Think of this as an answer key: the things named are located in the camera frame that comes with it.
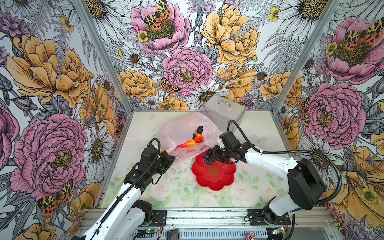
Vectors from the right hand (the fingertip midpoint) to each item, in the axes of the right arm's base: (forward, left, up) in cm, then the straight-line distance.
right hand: (210, 159), depth 84 cm
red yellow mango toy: (+16, +12, -7) cm, 21 cm away
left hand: (-2, +19, +4) cm, 19 cm away
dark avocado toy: (+25, +5, -6) cm, 26 cm away
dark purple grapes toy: (0, +1, +1) cm, 1 cm away
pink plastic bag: (+19, +16, +4) cm, 26 cm away
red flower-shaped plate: (-6, -3, -10) cm, 12 cm away
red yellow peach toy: (+20, +6, -7) cm, 22 cm away
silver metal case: (+35, -12, +4) cm, 37 cm away
